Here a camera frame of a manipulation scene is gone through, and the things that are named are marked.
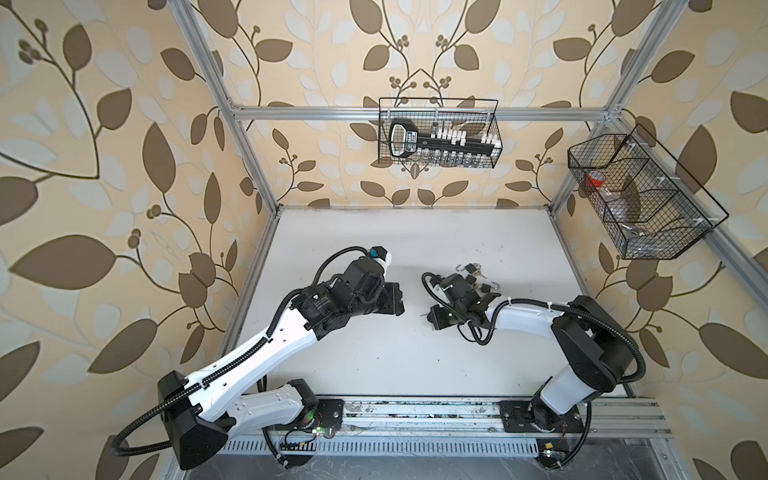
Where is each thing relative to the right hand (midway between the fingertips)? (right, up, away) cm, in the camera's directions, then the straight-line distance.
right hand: (430, 319), depth 90 cm
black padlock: (+20, +8, +8) cm, 23 cm away
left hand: (-8, +12, -20) cm, 24 cm away
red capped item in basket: (+49, +43, -2) cm, 65 cm away
